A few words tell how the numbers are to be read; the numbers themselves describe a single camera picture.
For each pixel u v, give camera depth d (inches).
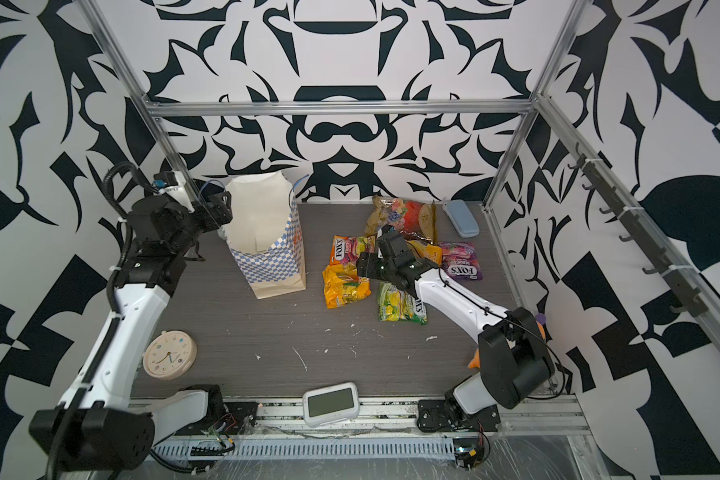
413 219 42.6
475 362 31.1
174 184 23.8
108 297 18.2
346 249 40.6
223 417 27.5
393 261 25.9
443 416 29.3
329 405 28.9
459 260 39.2
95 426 14.5
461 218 44.2
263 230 43.6
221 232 30.5
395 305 36.0
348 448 28.1
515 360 16.9
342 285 36.1
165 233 20.8
